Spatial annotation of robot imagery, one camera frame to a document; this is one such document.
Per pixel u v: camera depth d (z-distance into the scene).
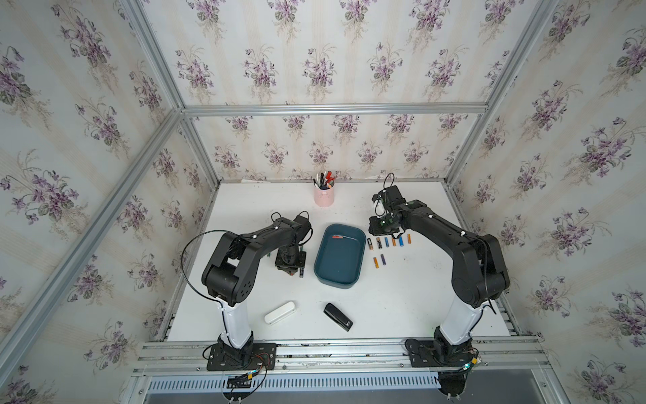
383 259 0.93
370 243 0.98
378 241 0.98
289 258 0.80
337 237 0.99
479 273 0.48
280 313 0.78
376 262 0.93
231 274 0.49
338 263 0.91
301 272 0.91
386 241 0.98
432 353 0.72
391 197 0.74
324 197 1.05
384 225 0.79
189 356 0.75
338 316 0.78
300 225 0.71
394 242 0.98
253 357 0.73
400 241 0.99
